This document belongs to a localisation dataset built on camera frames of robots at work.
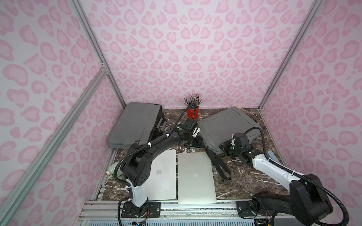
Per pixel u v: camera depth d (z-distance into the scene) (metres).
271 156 0.87
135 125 1.04
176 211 0.75
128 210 0.72
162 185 0.81
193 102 1.07
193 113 1.14
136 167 0.47
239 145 0.69
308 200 0.41
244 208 0.73
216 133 0.97
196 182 0.83
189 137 0.73
